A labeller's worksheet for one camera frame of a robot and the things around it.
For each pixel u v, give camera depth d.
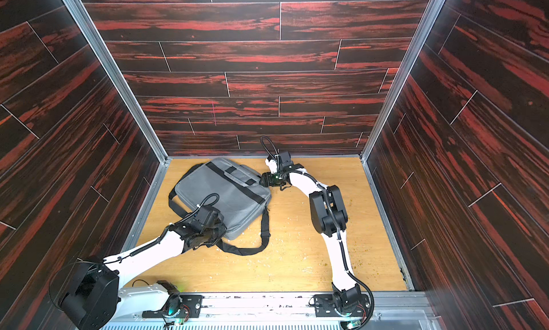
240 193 0.98
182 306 0.73
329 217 0.60
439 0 0.67
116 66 0.84
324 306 0.73
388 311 0.73
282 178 0.79
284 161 0.84
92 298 0.41
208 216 0.67
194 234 0.62
